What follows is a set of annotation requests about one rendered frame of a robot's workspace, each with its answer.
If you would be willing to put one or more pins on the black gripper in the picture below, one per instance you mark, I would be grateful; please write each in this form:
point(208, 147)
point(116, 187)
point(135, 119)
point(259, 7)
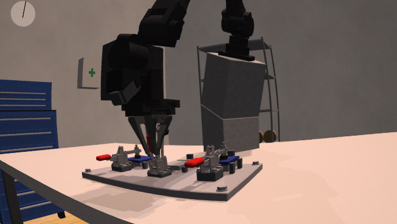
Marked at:
point(154, 111)

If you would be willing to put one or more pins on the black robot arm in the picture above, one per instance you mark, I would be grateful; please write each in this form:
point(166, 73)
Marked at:
point(132, 53)

